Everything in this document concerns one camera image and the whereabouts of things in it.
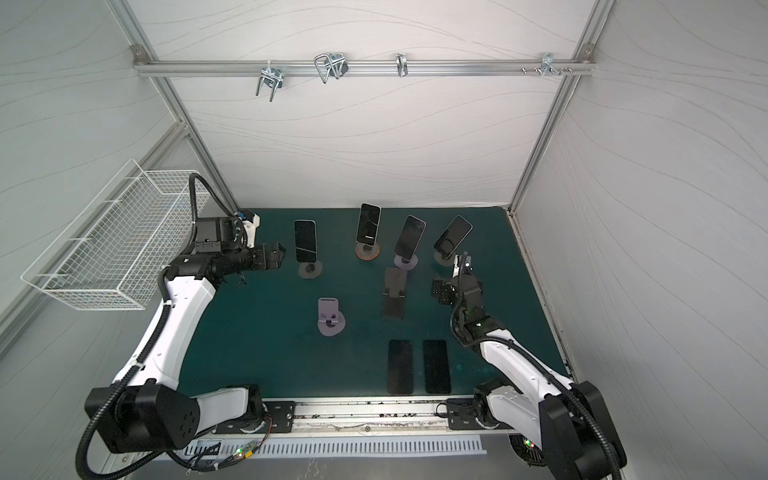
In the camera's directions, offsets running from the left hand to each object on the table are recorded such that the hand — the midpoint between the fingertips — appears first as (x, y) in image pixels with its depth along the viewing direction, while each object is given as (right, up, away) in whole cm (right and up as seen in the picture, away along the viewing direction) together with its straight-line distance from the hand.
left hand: (273, 247), depth 80 cm
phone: (+3, +3, +17) cm, 18 cm away
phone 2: (+38, +3, +16) cm, 42 cm away
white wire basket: (-31, +4, -8) cm, 32 cm away
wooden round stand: (+23, -3, +27) cm, 36 cm away
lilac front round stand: (+14, -22, +6) cm, 27 cm away
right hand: (+52, -7, +6) cm, 53 cm away
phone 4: (+45, -35, 0) cm, 57 cm away
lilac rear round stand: (+38, -7, +24) cm, 46 cm away
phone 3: (+35, -34, +2) cm, 48 cm away
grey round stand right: (+51, -7, +26) cm, 58 cm away
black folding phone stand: (+33, -15, +10) cm, 37 cm away
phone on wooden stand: (+24, +7, +19) cm, 31 cm away
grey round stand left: (+3, -9, +24) cm, 26 cm away
